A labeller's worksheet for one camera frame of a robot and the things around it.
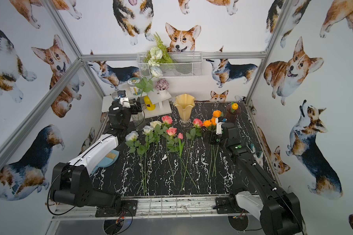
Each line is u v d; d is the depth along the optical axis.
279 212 0.40
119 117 0.62
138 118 0.98
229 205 0.74
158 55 0.78
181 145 0.95
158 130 1.03
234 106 0.78
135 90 0.93
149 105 1.10
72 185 0.42
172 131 0.98
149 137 0.98
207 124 1.04
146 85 0.86
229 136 0.61
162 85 0.98
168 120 1.06
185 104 1.01
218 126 0.74
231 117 0.92
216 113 1.09
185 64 0.93
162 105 1.16
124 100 0.69
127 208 0.73
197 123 1.03
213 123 1.05
